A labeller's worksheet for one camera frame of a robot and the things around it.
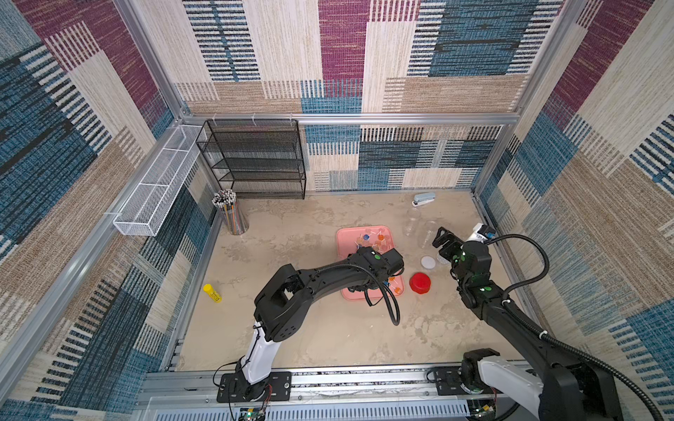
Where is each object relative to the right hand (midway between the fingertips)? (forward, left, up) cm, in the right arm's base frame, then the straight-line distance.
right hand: (451, 239), depth 85 cm
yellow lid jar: (-13, +76, -9) cm, 78 cm away
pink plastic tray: (+14, +33, -17) cm, 40 cm away
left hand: (-5, +33, -7) cm, 34 cm away
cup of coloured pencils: (+16, +75, -9) cm, 78 cm away
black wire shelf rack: (+40, +68, +2) cm, 79 cm away
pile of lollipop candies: (+12, +20, -16) cm, 29 cm away
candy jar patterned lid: (+8, +4, -8) cm, 12 cm away
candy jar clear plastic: (+15, +8, -14) cm, 22 cm away
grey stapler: (+31, 0, -14) cm, 34 cm away
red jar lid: (-6, +7, -18) cm, 20 cm away
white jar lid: (+1, +4, -15) cm, 16 cm away
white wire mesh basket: (+15, +103, +2) cm, 104 cm away
